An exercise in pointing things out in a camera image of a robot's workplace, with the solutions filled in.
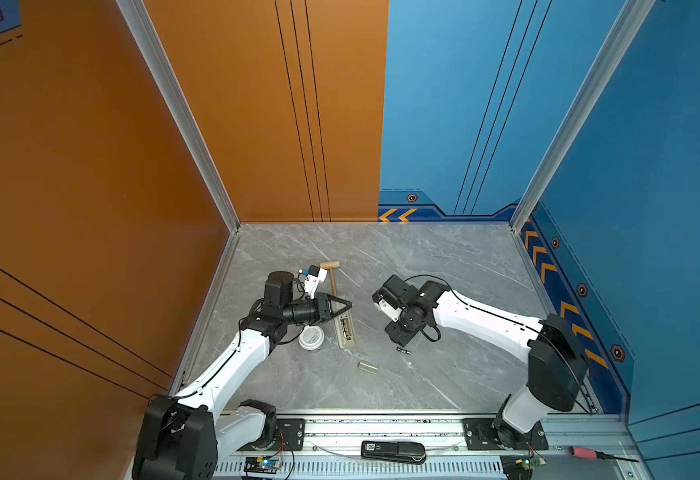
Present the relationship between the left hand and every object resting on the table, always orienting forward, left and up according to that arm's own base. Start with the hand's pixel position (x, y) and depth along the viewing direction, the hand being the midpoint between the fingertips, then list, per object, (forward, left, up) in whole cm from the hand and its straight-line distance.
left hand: (349, 306), depth 76 cm
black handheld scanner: (-29, -11, -14) cm, 34 cm away
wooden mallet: (+26, +8, -17) cm, 32 cm away
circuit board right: (-32, -41, -19) cm, 55 cm away
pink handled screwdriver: (-29, -57, -17) cm, 66 cm away
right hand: (-1, -13, -11) cm, 17 cm away
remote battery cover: (-9, -5, -19) cm, 22 cm away
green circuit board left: (-32, +19, -20) cm, 42 cm away
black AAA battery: (-5, -17, -18) cm, 26 cm away
